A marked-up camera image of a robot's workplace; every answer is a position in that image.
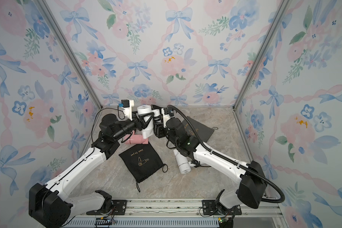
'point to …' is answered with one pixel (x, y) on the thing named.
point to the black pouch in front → (141, 162)
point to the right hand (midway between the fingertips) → (152, 117)
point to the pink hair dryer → (135, 138)
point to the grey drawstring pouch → (204, 132)
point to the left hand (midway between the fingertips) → (151, 112)
